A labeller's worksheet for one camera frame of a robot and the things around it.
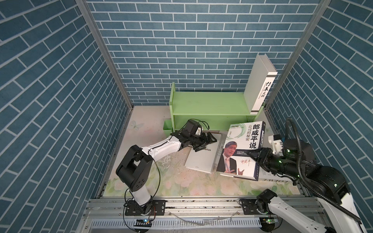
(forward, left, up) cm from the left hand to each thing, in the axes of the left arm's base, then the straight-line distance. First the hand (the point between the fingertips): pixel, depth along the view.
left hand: (212, 144), depth 82 cm
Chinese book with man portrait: (-16, -6, +14) cm, 22 cm away
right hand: (-14, -10, +18) cm, 25 cm away
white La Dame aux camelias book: (-5, +4, -10) cm, 12 cm away
